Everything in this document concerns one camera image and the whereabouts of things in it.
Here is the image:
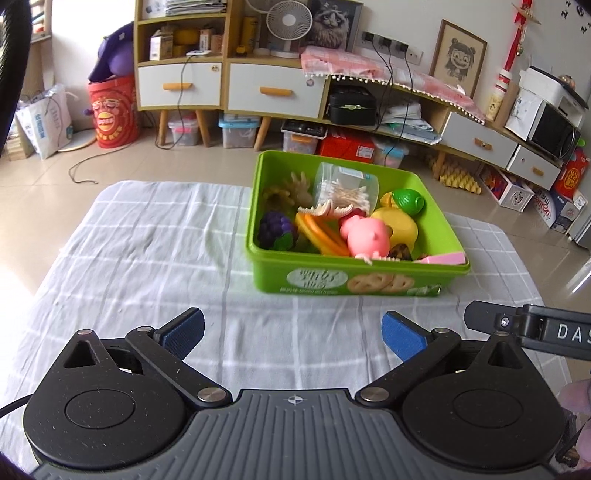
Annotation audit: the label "pink rectangular box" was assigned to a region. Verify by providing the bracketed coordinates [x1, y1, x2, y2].
[415, 251, 467, 266]

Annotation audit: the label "pink pig toy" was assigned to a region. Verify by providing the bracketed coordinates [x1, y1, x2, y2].
[339, 215, 390, 264]

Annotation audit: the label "toy corn cob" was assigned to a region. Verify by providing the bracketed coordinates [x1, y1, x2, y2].
[380, 189, 426, 217]

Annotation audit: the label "orange pumpkin toy half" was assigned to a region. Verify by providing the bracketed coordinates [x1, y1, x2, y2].
[295, 213, 351, 257]

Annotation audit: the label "purple toy grapes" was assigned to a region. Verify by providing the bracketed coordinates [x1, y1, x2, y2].
[257, 211, 297, 252]

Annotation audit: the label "white starfish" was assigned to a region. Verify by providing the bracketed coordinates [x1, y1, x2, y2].
[297, 200, 353, 219]

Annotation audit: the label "clear cotton swab jar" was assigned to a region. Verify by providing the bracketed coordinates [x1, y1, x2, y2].
[314, 162, 380, 214]

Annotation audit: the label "dark hair claw clip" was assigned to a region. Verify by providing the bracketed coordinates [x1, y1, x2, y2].
[284, 172, 314, 208]

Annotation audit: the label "tan octopus toy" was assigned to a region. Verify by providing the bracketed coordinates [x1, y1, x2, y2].
[263, 186, 296, 216]

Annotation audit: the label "person right hand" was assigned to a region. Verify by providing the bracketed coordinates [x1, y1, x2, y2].
[558, 379, 591, 469]

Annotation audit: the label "silver refrigerator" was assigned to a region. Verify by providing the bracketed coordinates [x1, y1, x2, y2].
[568, 203, 591, 251]

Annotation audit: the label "yellow egg crate mat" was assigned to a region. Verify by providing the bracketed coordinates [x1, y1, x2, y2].
[428, 158, 482, 195]

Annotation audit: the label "green plastic cookie box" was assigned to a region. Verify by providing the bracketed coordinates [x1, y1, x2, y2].
[245, 151, 470, 296]

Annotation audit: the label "black microwave oven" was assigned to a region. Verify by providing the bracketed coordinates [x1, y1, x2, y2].
[505, 88, 582, 162]

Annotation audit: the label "red cardboard box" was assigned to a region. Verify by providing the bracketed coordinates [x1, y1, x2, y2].
[318, 127, 376, 163]

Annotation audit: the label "white printer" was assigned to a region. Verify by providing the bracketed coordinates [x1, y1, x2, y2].
[519, 66, 589, 128]

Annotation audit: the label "black case on shelf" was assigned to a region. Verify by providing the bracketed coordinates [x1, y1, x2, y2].
[325, 84, 378, 126]

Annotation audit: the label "red cartoon bucket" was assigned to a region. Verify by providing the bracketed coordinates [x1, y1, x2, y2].
[87, 75, 139, 149]

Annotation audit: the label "white paper bag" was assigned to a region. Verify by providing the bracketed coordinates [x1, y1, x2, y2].
[16, 84, 73, 160]

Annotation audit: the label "framed cartoon girl picture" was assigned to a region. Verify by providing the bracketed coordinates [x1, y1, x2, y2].
[430, 20, 488, 98]

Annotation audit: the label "wooden TV cabinet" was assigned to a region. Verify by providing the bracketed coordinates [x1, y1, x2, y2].
[134, 1, 561, 189]

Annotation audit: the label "purple plush toy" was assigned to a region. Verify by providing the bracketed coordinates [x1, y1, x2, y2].
[88, 22, 134, 83]

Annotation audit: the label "pink lace cloth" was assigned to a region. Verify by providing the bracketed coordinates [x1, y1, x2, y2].
[300, 46, 486, 125]

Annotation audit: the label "framed cat picture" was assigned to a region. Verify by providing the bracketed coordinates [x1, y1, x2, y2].
[305, 0, 363, 52]

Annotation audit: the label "white desk fan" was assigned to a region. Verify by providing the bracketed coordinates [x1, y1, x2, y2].
[266, 1, 314, 59]

